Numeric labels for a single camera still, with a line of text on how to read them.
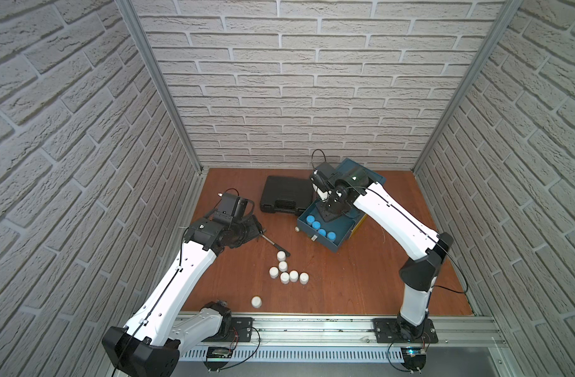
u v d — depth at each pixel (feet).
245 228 2.04
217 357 2.32
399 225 1.58
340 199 1.74
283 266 2.80
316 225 2.87
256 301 2.50
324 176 1.89
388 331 2.41
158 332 1.24
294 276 2.72
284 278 2.68
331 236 2.79
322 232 2.79
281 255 2.87
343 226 2.99
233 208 1.78
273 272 2.73
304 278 2.71
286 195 3.57
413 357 2.32
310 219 2.87
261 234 2.63
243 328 2.39
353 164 3.02
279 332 2.49
